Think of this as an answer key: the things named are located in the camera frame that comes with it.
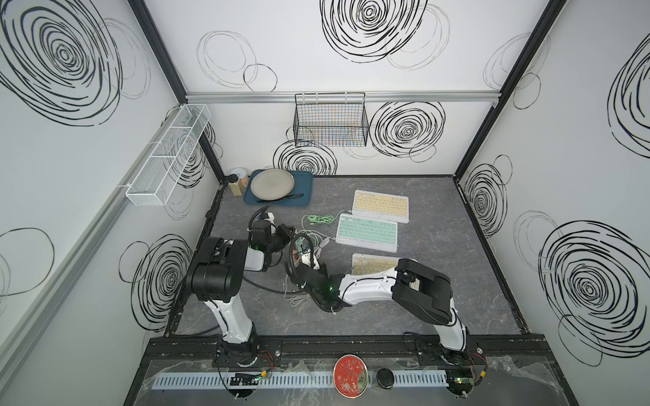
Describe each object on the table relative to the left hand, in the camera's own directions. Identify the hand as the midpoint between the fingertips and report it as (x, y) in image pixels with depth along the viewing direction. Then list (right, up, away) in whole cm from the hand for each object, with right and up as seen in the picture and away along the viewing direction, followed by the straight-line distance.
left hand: (295, 228), depth 97 cm
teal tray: (+1, +18, +22) cm, 29 cm away
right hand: (+3, -12, -10) cm, 16 cm away
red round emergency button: (+19, -36, -30) cm, 51 cm away
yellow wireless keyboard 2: (+26, -13, -6) cm, 29 cm away
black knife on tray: (-6, +12, +14) cm, 19 cm away
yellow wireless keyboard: (+36, +8, +12) cm, 39 cm away
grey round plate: (-13, +18, +19) cm, 29 cm away
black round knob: (+27, -33, -35) cm, 55 cm away
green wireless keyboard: (+29, -3, +4) cm, 29 cm away
